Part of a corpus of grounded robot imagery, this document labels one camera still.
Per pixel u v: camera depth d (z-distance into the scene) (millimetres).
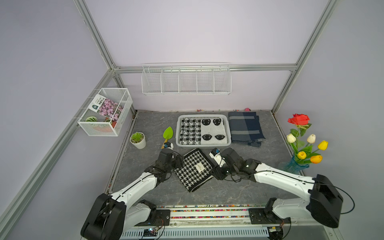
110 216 399
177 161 771
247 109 1239
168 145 786
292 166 756
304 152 631
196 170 850
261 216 736
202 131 971
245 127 1091
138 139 938
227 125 990
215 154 722
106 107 750
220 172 705
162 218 750
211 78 1013
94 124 720
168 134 1074
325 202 409
